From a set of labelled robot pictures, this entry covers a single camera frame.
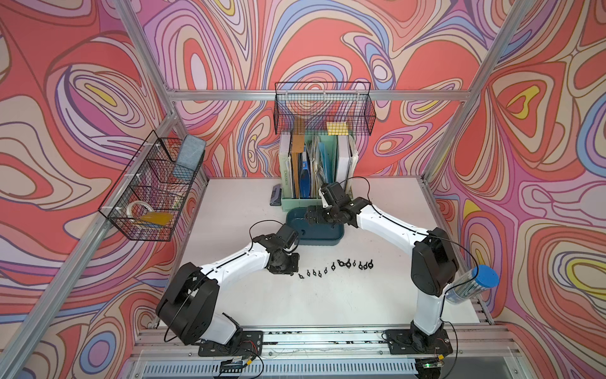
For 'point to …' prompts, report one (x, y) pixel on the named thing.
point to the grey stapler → (275, 199)
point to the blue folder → (304, 180)
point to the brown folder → (297, 147)
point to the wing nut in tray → (301, 275)
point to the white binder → (342, 163)
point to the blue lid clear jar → (480, 279)
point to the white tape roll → (136, 202)
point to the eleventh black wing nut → (308, 273)
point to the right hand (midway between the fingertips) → (317, 221)
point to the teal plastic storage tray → (323, 234)
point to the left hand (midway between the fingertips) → (297, 269)
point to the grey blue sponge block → (191, 152)
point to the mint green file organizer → (321, 151)
